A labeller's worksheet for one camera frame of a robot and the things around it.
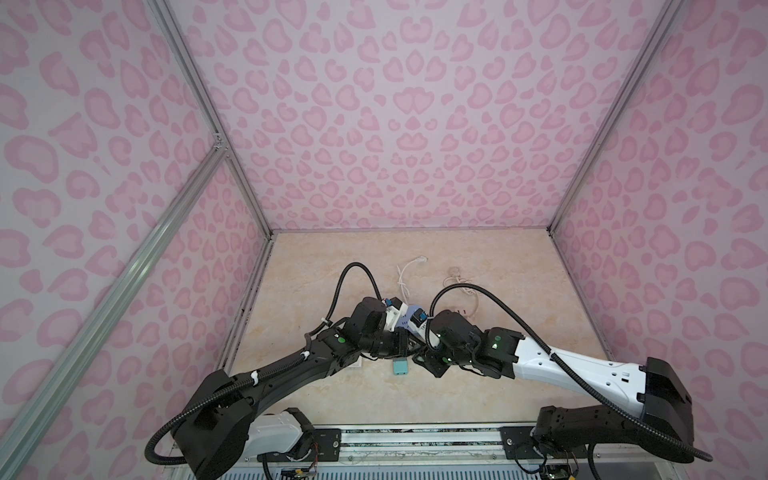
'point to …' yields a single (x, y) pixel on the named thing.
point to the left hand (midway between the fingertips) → (428, 353)
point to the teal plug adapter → (400, 366)
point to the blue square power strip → (405, 317)
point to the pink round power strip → (467, 312)
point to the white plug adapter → (357, 364)
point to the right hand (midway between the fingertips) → (417, 353)
